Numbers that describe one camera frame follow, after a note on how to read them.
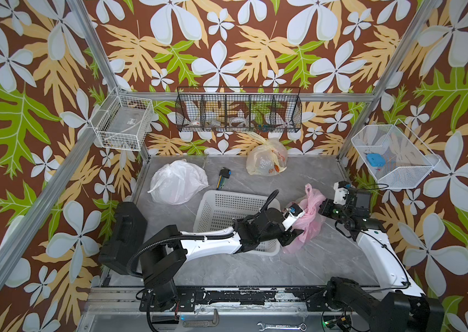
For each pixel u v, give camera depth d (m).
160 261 0.44
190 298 0.74
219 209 0.96
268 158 1.05
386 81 0.86
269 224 0.57
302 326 0.69
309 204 0.78
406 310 0.38
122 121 0.86
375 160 0.85
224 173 1.11
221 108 0.98
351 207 0.63
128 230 0.76
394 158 0.82
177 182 0.97
